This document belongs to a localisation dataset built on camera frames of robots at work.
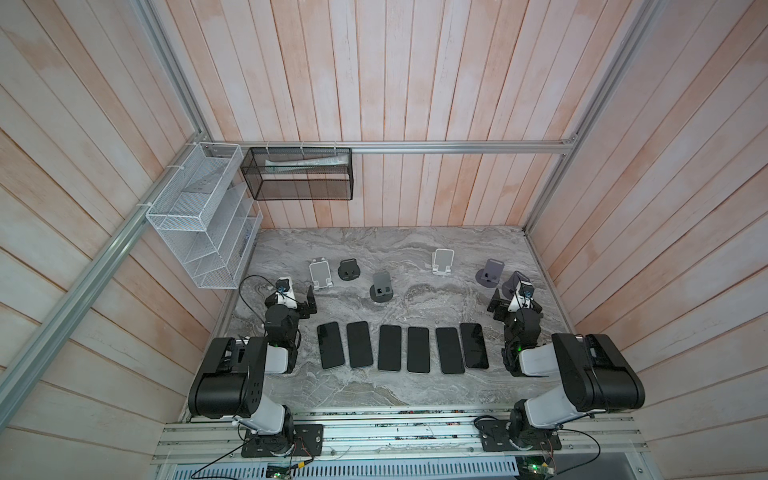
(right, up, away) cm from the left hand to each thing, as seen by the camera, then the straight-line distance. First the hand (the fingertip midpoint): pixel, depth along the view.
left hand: (297, 291), depth 91 cm
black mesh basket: (-3, +41, +13) cm, 43 cm away
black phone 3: (+37, -19, -3) cm, 42 cm away
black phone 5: (+54, -17, -3) cm, 57 cm away
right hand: (+67, 0, -1) cm, 67 cm away
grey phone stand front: (+64, +4, +10) cm, 65 cm away
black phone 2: (+29, -17, -3) cm, 33 cm away
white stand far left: (+5, +5, +11) cm, 13 cm away
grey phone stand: (+71, 0, +10) cm, 72 cm away
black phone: (+19, -17, 0) cm, 26 cm away
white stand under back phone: (+49, +9, +15) cm, 52 cm away
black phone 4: (+47, -18, -3) cm, 50 cm away
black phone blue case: (+10, -17, -1) cm, 20 cm away
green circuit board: (+63, -40, -20) cm, 78 cm away
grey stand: (+26, 0, +7) cm, 27 cm away
